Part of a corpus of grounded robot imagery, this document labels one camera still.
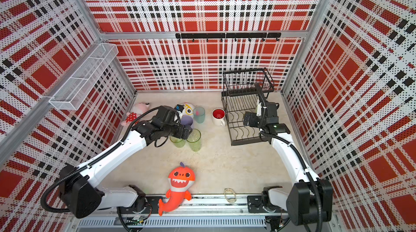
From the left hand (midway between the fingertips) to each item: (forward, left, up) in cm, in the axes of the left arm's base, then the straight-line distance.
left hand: (186, 128), depth 81 cm
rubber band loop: (-27, -22, -18) cm, 39 cm away
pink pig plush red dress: (+16, +39, -12) cm, 44 cm away
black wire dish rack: (+18, -28, +7) cm, 34 cm away
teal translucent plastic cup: (+19, -4, -14) cm, 24 cm away
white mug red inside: (+18, -16, -13) cm, 28 cm away
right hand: (+6, -35, +1) cm, 36 cm away
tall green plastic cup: (-3, -3, -8) cm, 9 cm away
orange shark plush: (-22, +1, -9) cm, 24 cm away
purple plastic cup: (+7, +1, -4) cm, 8 cm away
